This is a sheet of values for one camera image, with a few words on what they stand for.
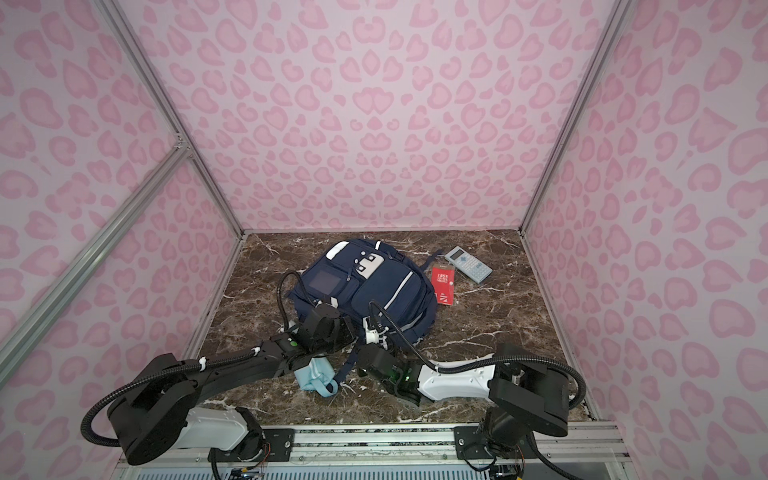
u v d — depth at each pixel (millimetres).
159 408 419
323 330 654
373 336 716
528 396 434
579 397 437
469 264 1070
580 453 731
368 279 957
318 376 817
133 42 734
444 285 1029
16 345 503
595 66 768
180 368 456
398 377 618
